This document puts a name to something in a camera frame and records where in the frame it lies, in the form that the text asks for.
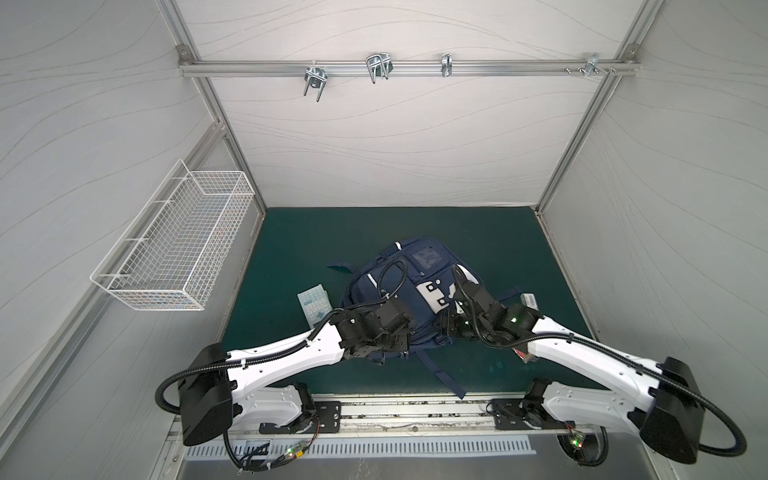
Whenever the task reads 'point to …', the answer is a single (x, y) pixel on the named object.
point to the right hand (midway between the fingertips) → (441, 317)
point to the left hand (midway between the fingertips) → (411, 334)
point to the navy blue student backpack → (417, 272)
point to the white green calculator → (316, 304)
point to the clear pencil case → (528, 299)
